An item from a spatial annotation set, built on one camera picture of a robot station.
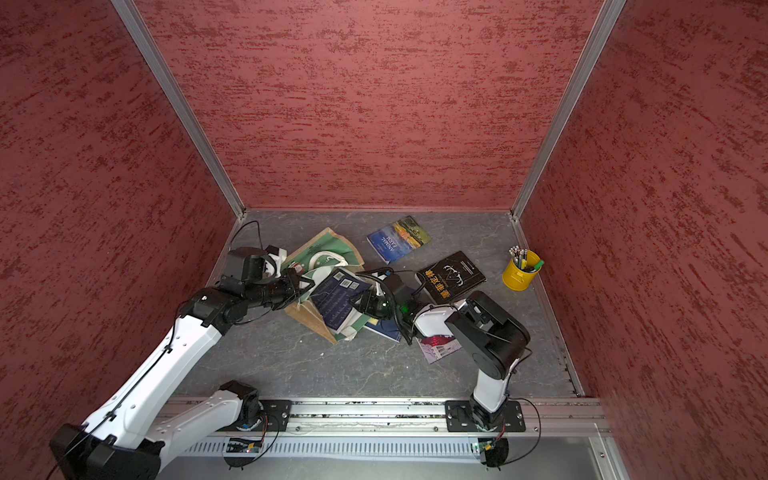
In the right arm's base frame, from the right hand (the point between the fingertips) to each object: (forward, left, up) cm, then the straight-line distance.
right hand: (352, 307), depth 88 cm
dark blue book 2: (+4, +6, -1) cm, 8 cm away
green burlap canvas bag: (+9, +9, +13) cm, 19 cm away
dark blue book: (-8, -10, +4) cm, 14 cm away
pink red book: (-11, -25, -6) cm, 28 cm away
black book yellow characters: (+13, -32, -6) cm, 35 cm away
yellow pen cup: (+8, -53, 0) cm, 53 cm away
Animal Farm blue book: (+30, -15, -5) cm, 34 cm away
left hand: (-3, +8, +16) cm, 18 cm away
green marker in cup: (+11, -59, +4) cm, 60 cm away
